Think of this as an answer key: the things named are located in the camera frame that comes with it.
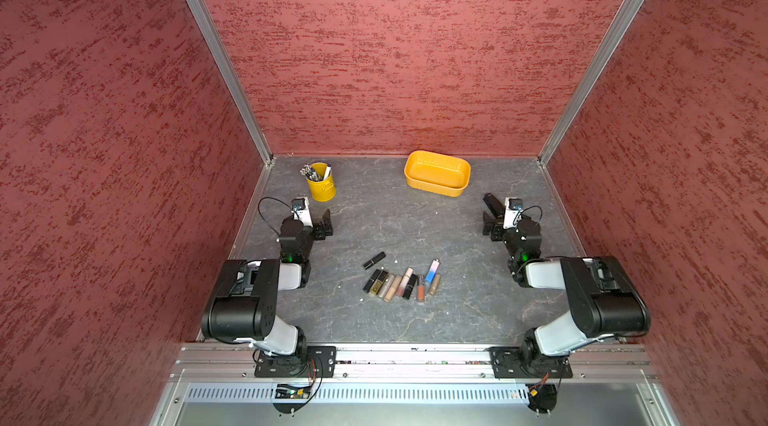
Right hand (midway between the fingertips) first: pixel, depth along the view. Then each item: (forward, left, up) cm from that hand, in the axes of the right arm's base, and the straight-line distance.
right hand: (498, 215), depth 94 cm
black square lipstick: (-17, +40, -5) cm, 44 cm away
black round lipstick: (-19, +29, -6) cm, 35 cm away
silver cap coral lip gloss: (-22, +26, -6) cm, 35 cm away
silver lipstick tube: (-20, +37, -5) cm, 42 cm away
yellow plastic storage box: (+25, +16, -8) cm, 31 cm away
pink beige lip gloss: (-18, +30, -5) cm, 35 cm away
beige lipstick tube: (-21, +35, -5) cm, 41 cm away
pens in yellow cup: (+12, +60, +10) cm, 62 cm away
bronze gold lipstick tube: (-20, +22, -7) cm, 31 cm away
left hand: (0, +59, +2) cm, 60 cm away
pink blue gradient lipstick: (-16, +23, -6) cm, 28 cm away
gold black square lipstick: (-17, +38, -5) cm, 42 cm away
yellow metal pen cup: (+11, +59, +1) cm, 60 cm away
